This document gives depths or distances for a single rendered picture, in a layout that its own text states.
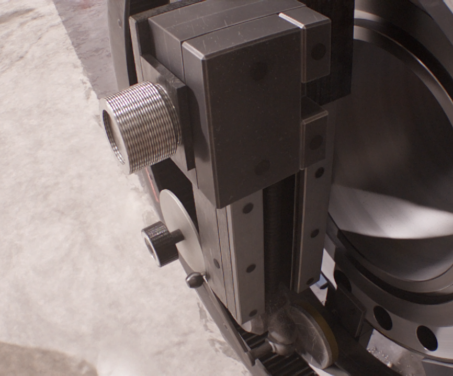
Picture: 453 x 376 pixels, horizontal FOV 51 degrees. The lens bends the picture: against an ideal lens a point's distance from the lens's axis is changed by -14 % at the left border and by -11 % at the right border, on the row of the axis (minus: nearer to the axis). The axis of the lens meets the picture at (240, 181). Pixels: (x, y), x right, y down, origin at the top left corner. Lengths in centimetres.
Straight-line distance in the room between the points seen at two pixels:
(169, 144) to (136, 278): 97
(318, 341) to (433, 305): 14
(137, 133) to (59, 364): 92
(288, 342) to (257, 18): 42
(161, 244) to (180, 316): 55
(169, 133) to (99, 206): 119
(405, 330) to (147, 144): 40
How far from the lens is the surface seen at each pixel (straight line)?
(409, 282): 52
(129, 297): 119
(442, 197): 66
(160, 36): 27
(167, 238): 60
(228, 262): 48
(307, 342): 60
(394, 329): 60
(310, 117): 29
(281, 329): 59
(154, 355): 108
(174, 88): 25
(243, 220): 43
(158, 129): 26
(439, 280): 49
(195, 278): 60
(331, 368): 63
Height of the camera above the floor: 90
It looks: 39 degrees down
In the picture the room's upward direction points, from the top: 6 degrees counter-clockwise
